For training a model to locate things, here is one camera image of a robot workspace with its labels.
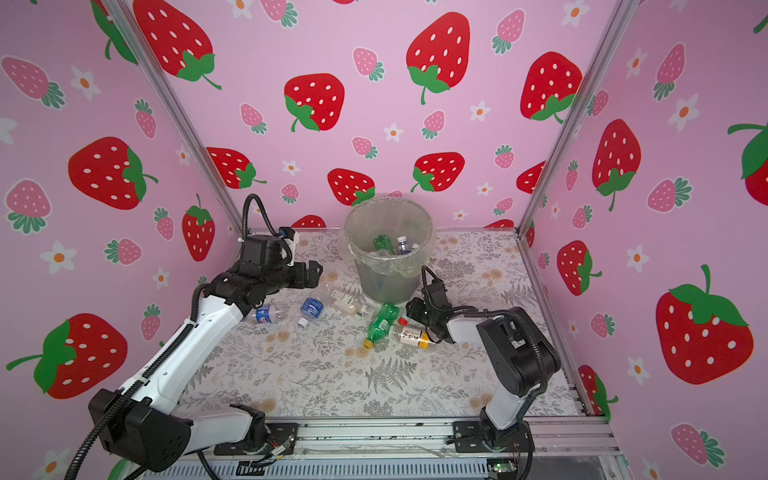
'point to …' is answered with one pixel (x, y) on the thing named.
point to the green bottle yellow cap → (383, 242)
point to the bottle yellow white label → (410, 336)
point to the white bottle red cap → (402, 321)
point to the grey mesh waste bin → (379, 288)
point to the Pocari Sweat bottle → (311, 309)
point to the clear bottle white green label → (350, 305)
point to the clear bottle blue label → (415, 247)
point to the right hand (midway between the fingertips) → (409, 306)
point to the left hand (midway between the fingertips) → (307, 265)
